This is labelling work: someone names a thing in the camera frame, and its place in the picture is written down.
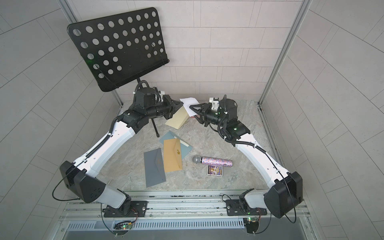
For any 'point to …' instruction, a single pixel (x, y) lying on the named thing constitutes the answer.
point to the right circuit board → (251, 223)
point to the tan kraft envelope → (172, 158)
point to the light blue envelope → (185, 148)
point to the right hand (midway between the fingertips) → (189, 109)
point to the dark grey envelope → (155, 173)
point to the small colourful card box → (215, 170)
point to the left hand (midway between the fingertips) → (187, 101)
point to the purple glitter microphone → (198, 159)
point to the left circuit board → (121, 229)
